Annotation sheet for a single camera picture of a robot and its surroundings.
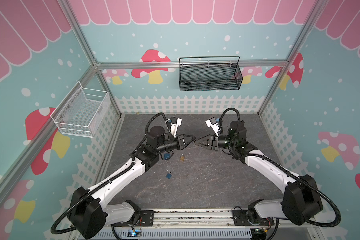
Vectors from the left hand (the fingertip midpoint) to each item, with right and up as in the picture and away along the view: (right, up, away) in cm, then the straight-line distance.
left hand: (195, 141), depth 69 cm
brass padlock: (-6, -13, +28) cm, 31 cm away
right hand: (+1, -1, 0) cm, 1 cm away
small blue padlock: (-14, -22, +20) cm, 33 cm away
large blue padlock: (-16, -12, +28) cm, 34 cm away
